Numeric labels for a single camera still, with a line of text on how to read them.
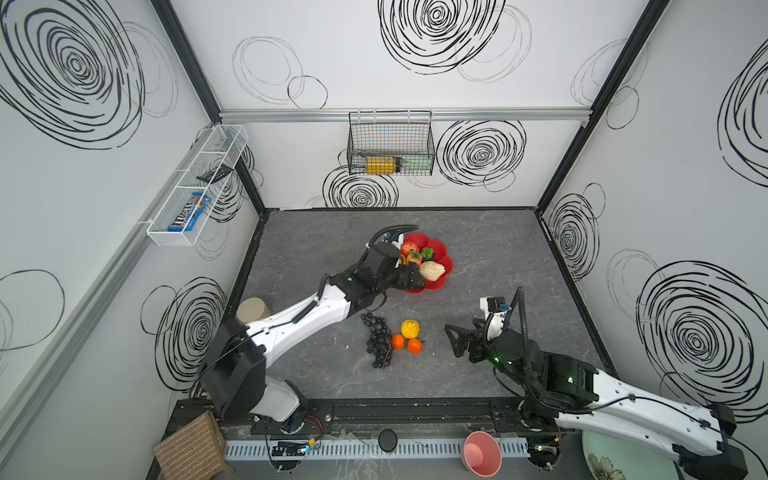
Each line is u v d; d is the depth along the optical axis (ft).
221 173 2.64
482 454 2.26
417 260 3.14
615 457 2.23
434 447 2.32
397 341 2.73
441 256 3.35
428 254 3.25
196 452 2.23
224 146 2.99
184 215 2.30
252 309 2.78
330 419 2.41
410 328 2.78
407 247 3.25
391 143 3.25
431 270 3.11
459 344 2.10
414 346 2.71
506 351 1.75
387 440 2.07
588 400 1.61
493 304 2.03
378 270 1.95
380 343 2.69
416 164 2.85
